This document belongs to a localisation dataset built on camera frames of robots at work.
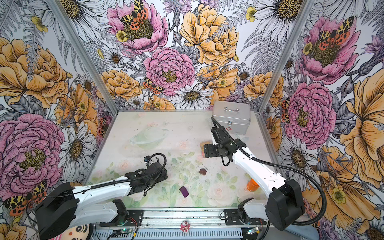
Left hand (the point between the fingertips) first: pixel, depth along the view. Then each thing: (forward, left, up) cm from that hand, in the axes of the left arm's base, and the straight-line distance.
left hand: (160, 177), depth 86 cm
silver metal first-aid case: (+34, -46, +13) cm, 59 cm away
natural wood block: (+20, -25, +3) cm, 32 cm away
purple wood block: (-8, -14, 0) cm, 16 cm away
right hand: (+7, -30, +12) cm, 33 cm away
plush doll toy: (-26, +29, +7) cm, 40 cm away
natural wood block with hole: (+14, -25, +2) cm, 29 cm away
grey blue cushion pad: (-27, -70, +2) cm, 75 cm away
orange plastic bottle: (-7, -49, +6) cm, 50 cm away
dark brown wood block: (+3, -25, 0) cm, 25 cm away
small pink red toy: (-24, -15, +3) cm, 29 cm away
